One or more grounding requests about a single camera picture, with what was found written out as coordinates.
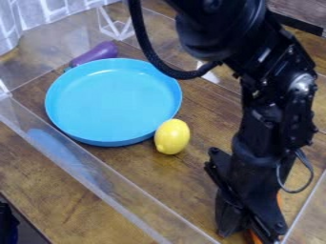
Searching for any clear acrylic enclosure wall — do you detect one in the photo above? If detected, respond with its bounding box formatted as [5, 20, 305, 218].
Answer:
[0, 0, 326, 244]

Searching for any black braided cable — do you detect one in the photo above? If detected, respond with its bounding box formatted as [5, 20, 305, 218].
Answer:
[126, 0, 222, 80]

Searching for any orange toy carrot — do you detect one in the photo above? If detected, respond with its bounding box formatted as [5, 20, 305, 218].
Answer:
[243, 193, 283, 244]

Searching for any blue round tray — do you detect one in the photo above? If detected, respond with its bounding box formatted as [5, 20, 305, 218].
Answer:
[44, 58, 182, 147]

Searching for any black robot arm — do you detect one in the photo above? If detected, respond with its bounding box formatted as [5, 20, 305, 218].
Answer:
[167, 0, 318, 244]

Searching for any yellow toy lemon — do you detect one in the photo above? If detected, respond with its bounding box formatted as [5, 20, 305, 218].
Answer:
[154, 119, 191, 154]

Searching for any white checkered curtain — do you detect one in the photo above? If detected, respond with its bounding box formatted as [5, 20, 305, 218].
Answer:
[0, 0, 120, 55]

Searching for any purple toy eggplant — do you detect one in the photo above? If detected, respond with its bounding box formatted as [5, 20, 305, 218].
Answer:
[64, 41, 119, 71]

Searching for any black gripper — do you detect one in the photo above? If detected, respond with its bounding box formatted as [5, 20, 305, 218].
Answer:
[203, 148, 287, 244]

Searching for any black object at corner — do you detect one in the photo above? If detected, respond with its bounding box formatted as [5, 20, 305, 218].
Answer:
[0, 201, 19, 244]

